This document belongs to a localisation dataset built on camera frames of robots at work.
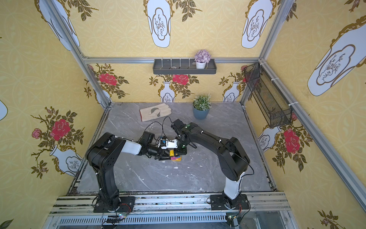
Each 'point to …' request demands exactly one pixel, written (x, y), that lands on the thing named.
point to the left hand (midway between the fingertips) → (172, 159)
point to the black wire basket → (274, 109)
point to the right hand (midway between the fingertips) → (176, 153)
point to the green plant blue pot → (201, 105)
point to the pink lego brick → (174, 158)
